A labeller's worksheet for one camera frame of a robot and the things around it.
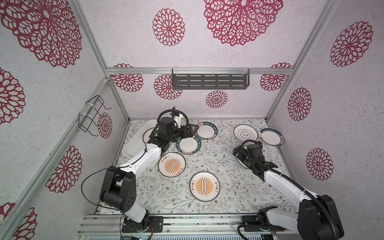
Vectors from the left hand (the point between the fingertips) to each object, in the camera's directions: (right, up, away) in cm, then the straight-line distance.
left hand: (192, 129), depth 83 cm
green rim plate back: (+11, 0, +31) cm, 33 cm away
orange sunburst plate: (-13, -22, +12) cm, 28 cm away
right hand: (+27, -12, +5) cm, 30 cm away
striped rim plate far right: (+59, -5, +28) cm, 65 cm away
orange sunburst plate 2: (+7, -33, +3) cm, 33 cm away
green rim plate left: (-3, -11, +21) cm, 24 cm away
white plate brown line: (+39, -2, +30) cm, 49 cm away
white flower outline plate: (+26, -18, -3) cm, 31 cm away
